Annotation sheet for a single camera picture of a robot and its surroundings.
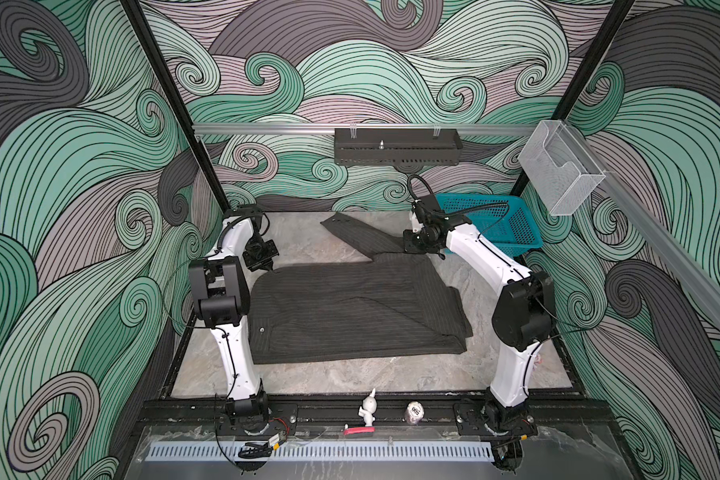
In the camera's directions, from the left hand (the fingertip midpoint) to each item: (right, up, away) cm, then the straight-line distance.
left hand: (272, 263), depth 95 cm
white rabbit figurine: (+30, -34, -23) cm, 51 cm away
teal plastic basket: (+88, +12, +19) cm, 91 cm away
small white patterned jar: (+41, -33, -26) cm, 59 cm away
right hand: (+44, +6, -4) cm, 44 cm away
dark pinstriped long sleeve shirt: (+41, -13, -1) cm, 43 cm away
